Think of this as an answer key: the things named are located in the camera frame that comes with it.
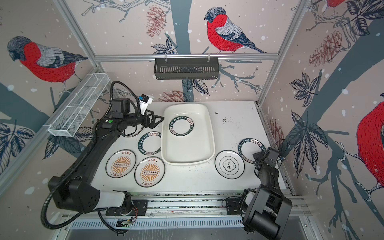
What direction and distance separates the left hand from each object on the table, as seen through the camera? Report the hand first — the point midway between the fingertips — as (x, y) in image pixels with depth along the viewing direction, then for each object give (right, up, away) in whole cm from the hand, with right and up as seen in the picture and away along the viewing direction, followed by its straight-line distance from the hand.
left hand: (156, 114), depth 75 cm
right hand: (+59, -26, +12) cm, 65 cm away
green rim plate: (+9, -8, +33) cm, 35 cm away
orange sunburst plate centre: (-7, -33, +11) cm, 36 cm away
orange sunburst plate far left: (-26, -30, +15) cm, 43 cm away
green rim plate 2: (+55, -21, +21) cm, 62 cm away
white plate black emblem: (+40, -30, +13) cm, 52 cm away
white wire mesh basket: (-42, +4, +3) cm, 43 cm away
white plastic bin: (+14, -15, +26) cm, 33 cm away
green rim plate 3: (-11, -20, +25) cm, 34 cm away
